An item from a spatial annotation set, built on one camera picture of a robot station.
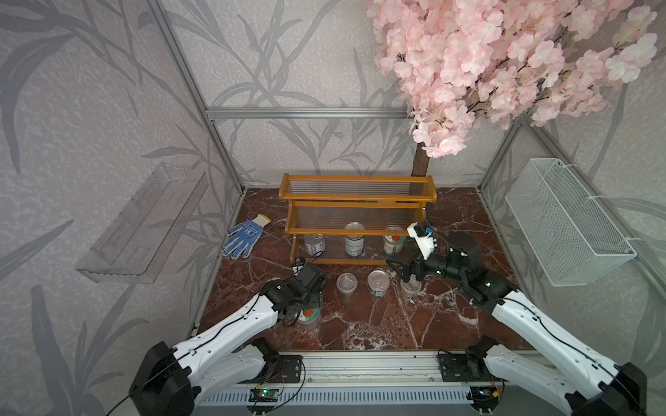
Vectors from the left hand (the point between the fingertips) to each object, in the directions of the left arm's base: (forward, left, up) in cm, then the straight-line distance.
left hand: (313, 296), depth 81 cm
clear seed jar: (+5, -11, -1) cm, 12 cm away
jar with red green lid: (-7, 0, +2) cm, 7 cm away
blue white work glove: (+28, +31, -8) cm, 43 cm away
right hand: (+7, -25, +17) cm, 31 cm away
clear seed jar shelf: (+4, -33, 0) cm, 33 cm away
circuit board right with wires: (-26, -50, -9) cm, 57 cm away
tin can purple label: (+18, +1, +2) cm, 18 cm away
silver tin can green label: (+5, -21, 0) cm, 22 cm away
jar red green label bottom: (+18, -27, +2) cm, 32 cm away
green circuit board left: (-25, +12, -7) cm, 29 cm away
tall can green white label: (+18, -13, +4) cm, 22 cm away
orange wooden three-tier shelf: (+35, -5, -6) cm, 36 cm away
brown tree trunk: (+38, -36, +24) cm, 58 cm away
